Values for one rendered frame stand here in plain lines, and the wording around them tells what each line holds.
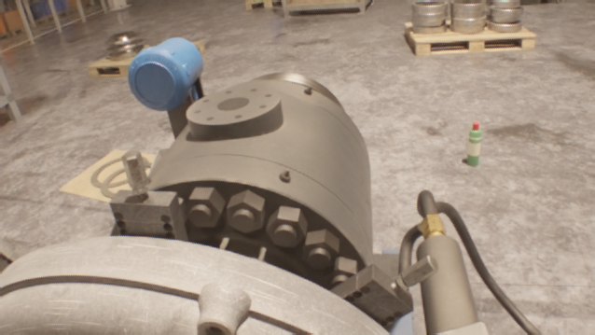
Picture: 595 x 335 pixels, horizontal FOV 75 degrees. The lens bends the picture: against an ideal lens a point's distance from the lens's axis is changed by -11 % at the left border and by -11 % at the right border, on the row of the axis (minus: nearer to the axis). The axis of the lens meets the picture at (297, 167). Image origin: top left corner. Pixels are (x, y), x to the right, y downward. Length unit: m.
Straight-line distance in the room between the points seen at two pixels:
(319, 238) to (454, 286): 0.26
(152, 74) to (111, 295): 0.73
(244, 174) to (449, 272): 0.38
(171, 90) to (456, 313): 0.83
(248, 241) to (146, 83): 0.51
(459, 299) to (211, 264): 0.34
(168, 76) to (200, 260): 0.70
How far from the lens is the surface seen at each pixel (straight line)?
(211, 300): 0.43
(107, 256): 0.50
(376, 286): 0.52
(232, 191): 0.76
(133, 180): 0.49
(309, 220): 0.77
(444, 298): 0.63
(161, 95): 1.13
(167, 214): 0.50
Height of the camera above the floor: 1.26
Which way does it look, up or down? 30 degrees down
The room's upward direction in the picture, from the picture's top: 8 degrees counter-clockwise
